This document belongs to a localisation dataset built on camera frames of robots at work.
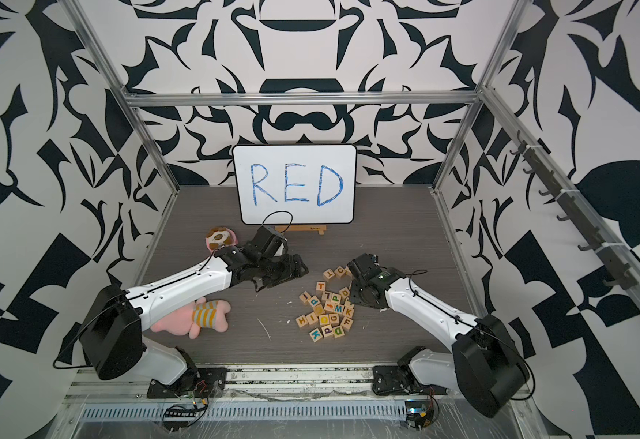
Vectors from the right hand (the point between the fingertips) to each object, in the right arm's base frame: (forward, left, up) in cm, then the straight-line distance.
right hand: (356, 292), depth 86 cm
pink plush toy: (-9, +48, +3) cm, 49 cm away
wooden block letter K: (-12, +13, -2) cm, 18 cm away
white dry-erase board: (+32, +19, +16) cm, 40 cm away
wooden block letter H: (-8, +17, -2) cm, 19 cm away
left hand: (+4, +17, +9) cm, 20 cm away
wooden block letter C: (+8, +5, -2) cm, 10 cm away
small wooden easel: (+25, +11, 0) cm, 27 cm away
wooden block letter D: (-11, +6, -2) cm, 13 cm away
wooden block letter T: (+7, +9, -1) cm, 11 cm away
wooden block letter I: (-8, +14, -2) cm, 16 cm away
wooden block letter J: (-1, +16, -1) cm, 16 cm away
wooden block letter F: (-9, +4, -2) cm, 10 cm away
